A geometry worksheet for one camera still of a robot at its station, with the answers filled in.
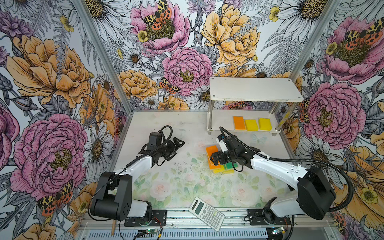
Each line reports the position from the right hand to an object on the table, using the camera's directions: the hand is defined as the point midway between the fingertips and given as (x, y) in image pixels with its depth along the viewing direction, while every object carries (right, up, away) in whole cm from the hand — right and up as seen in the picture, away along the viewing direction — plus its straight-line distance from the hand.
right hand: (218, 159), depth 85 cm
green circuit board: (-33, -30, -15) cm, 47 cm away
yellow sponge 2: (+34, +20, +17) cm, 43 cm away
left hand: (-21, +4, +3) cm, 22 cm away
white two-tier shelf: (+17, +33, -6) cm, 38 cm away
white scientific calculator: (-7, -24, -11) cm, 27 cm away
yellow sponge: (+26, +19, +19) cm, 38 cm away
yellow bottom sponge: (+3, -6, +1) cm, 7 cm away
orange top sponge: (+17, +21, +20) cm, 34 cm away
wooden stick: (-51, -29, -14) cm, 60 cm away
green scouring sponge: (+4, -1, -10) cm, 11 cm away
